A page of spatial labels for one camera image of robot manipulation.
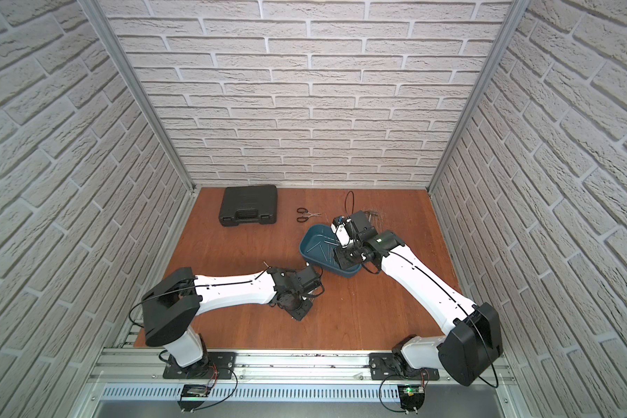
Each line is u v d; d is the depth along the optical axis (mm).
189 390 703
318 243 1003
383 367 736
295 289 653
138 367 1795
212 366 725
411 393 708
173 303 487
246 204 1070
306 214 1100
